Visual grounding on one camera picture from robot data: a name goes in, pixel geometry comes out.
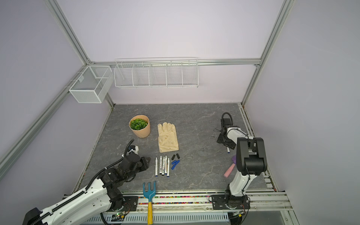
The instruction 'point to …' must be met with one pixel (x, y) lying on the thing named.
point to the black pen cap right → (177, 155)
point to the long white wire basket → (156, 72)
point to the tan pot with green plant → (140, 125)
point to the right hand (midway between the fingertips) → (227, 144)
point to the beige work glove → (168, 138)
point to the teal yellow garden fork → (149, 194)
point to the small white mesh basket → (92, 85)
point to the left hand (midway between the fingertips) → (148, 161)
